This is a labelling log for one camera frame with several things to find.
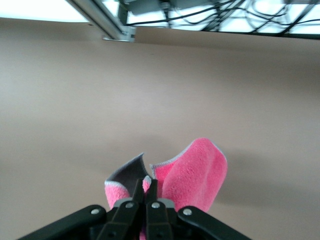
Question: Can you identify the aluminium frame beam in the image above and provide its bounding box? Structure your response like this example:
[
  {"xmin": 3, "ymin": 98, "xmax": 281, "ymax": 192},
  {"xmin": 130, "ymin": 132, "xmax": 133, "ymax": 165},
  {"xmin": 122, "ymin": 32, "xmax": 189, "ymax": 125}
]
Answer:
[{"xmin": 65, "ymin": 0, "xmax": 137, "ymax": 43}]

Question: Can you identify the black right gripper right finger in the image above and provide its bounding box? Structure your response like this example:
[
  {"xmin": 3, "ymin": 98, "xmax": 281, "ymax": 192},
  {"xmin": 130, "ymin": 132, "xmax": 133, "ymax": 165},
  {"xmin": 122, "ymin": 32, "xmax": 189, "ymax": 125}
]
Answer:
[{"xmin": 146, "ymin": 179, "xmax": 251, "ymax": 240}]

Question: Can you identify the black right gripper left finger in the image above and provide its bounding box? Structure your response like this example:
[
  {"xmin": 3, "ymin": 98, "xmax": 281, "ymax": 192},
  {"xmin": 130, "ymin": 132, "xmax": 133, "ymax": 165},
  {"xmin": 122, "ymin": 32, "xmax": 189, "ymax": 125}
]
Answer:
[{"xmin": 17, "ymin": 178, "xmax": 146, "ymax": 240}]

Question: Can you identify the pink microfibre towel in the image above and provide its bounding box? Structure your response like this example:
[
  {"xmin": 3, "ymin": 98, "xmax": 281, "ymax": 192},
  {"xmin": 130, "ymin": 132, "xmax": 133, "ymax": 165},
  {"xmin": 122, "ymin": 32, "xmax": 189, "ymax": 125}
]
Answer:
[{"xmin": 104, "ymin": 137, "xmax": 229, "ymax": 240}]

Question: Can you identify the brown table cover sheet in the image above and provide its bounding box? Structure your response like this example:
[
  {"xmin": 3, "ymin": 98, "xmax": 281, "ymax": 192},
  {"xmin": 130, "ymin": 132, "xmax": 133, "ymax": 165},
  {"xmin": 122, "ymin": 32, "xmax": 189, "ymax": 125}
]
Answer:
[{"xmin": 0, "ymin": 17, "xmax": 320, "ymax": 240}]

